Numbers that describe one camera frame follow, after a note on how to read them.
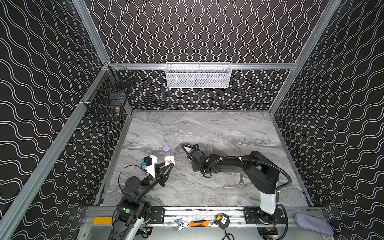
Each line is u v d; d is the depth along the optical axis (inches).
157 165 26.7
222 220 27.8
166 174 26.6
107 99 36.4
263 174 19.4
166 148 38.6
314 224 27.2
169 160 27.7
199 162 27.7
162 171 25.2
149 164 24.2
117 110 32.7
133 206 21.9
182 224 28.2
